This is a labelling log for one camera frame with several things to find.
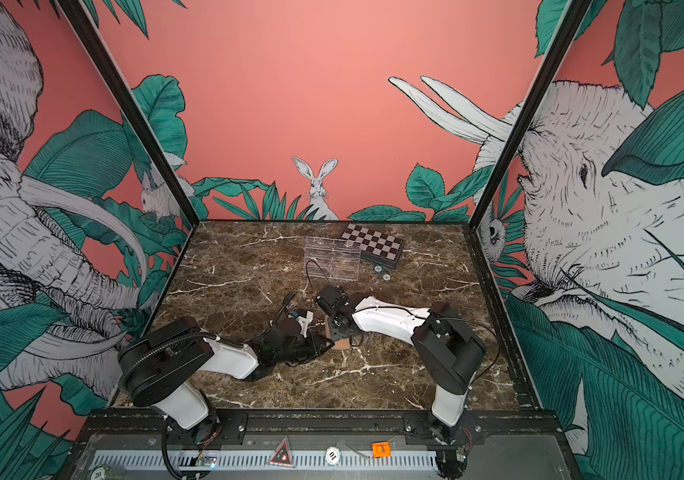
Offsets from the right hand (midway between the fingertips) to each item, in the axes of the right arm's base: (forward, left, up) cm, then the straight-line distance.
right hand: (339, 327), depth 89 cm
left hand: (-6, 0, +1) cm, 6 cm away
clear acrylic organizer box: (+26, +4, +1) cm, 26 cm away
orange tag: (-31, -11, 0) cm, 33 cm away
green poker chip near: (+21, -16, -4) cm, 26 cm away
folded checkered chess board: (+33, -12, -1) cm, 35 cm away
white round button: (-32, 0, -2) cm, 32 cm away
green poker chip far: (+25, -13, -4) cm, 28 cm away
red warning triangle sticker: (-32, +13, -2) cm, 34 cm away
